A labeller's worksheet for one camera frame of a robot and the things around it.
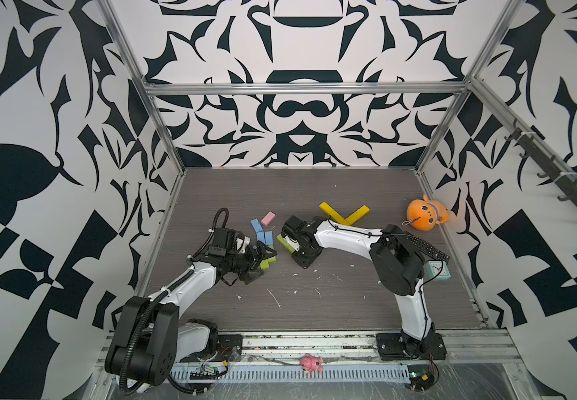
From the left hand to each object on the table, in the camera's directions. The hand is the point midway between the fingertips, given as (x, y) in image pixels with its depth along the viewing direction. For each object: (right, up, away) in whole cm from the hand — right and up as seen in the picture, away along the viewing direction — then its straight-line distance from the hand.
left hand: (268, 257), depth 84 cm
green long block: (-2, -3, +5) cm, 6 cm away
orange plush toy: (+56, +13, +9) cm, 59 cm away
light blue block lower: (-2, +5, +12) cm, 13 cm away
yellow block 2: (+35, +13, +19) cm, 42 cm away
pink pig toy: (+13, -26, -15) cm, 32 cm away
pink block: (-2, +12, +17) cm, 21 cm away
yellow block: (+25, +13, +19) cm, 34 cm away
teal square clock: (+58, -5, +4) cm, 58 cm away
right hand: (+12, -2, +9) cm, 14 cm away
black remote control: (+58, +1, +9) cm, 59 cm away
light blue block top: (-5, +8, +15) cm, 17 cm away
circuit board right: (+44, -30, -13) cm, 55 cm away
